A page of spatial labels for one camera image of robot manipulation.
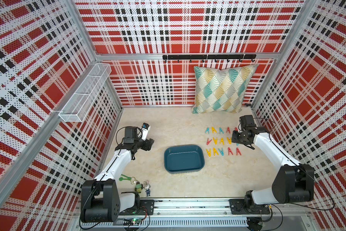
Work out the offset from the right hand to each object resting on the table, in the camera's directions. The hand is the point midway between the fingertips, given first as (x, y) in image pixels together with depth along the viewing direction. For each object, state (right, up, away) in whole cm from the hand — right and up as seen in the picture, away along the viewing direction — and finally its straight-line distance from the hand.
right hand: (238, 138), depth 87 cm
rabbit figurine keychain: (-54, -26, -8) cm, 60 cm away
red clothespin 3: (+3, -10, +8) cm, 13 cm away
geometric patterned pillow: (-8, +31, +8) cm, 33 cm away
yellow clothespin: (-11, +4, +19) cm, 22 cm away
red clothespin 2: (-2, -10, +9) cm, 13 cm away
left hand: (-55, -1, +2) cm, 55 cm away
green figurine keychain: (-58, -26, -8) cm, 65 cm away
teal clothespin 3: (-8, -10, +7) cm, 14 cm away
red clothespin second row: (-16, -4, +12) cm, 20 cm away
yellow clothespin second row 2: (-6, -3, +12) cm, 14 cm away
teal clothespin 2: (-6, +4, +18) cm, 19 cm away
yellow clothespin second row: (-11, -3, +12) cm, 16 cm away
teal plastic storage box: (-33, -14, +5) cm, 36 cm away
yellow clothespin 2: (-16, -10, +6) cm, 21 cm away
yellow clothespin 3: (-13, -10, +7) cm, 17 cm away
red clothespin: (+1, +4, +20) cm, 21 cm away
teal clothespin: (-15, +4, +20) cm, 25 cm away
